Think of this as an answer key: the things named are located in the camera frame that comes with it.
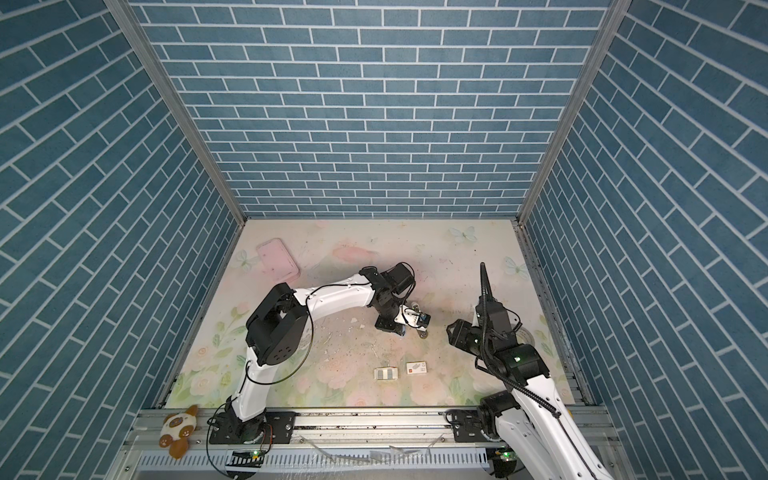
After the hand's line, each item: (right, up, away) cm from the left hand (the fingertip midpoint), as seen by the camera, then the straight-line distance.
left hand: (402, 323), depth 90 cm
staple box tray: (-5, -12, -7) cm, 15 cm away
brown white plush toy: (-54, -20, -19) cm, 61 cm away
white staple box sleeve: (+4, -10, -8) cm, 13 cm away
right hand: (+13, +2, -12) cm, 18 cm away
